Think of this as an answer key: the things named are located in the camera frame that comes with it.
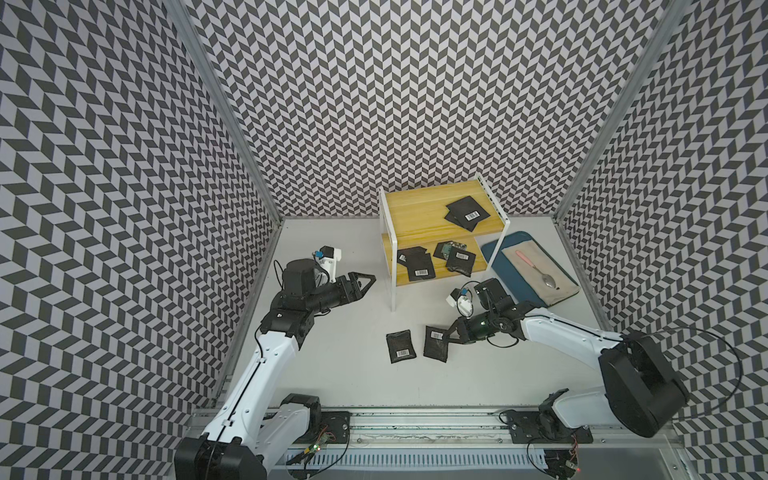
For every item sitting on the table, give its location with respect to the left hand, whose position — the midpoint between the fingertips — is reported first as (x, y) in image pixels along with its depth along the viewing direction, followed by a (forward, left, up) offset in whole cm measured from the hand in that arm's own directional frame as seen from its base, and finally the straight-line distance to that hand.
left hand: (368, 284), depth 75 cm
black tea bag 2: (-9, -18, -16) cm, 26 cm away
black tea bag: (-8, -8, -21) cm, 24 cm away
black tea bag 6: (+12, -26, -6) cm, 29 cm away
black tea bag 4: (+13, -9, -4) cm, 16 cm away
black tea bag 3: (+12, -25, +13) cm, 31 cm away
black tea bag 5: (+9, -14, -6) cm, 18 cm away
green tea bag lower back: (+15, -21, -5) cm, 27 cm away
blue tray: (+18, -45, -23) cm, 54 cm away
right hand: (-10, -21, -15) cm, 28 cm away
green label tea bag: (+12, -21, +12) cm, 27 cm away
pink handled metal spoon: (+13, -59, -21) cm, 64 cm away
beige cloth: (+11, -63, -20) cm, 67 cm away
